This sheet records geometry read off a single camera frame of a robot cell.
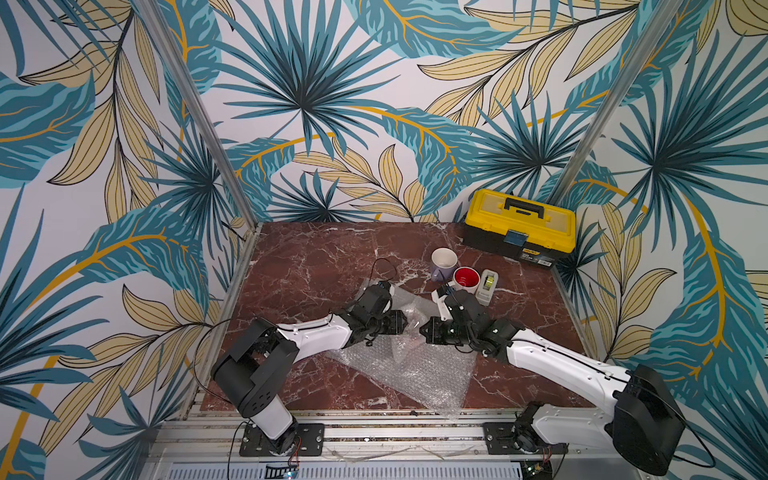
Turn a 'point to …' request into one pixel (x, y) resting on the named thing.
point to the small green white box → (487, 284)
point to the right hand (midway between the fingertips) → (419, 329)
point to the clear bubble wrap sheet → (428, 370)
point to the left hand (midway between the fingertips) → (401, 325)
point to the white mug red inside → (466, 278)
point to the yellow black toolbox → (519, 229)
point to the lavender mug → (444, 261)
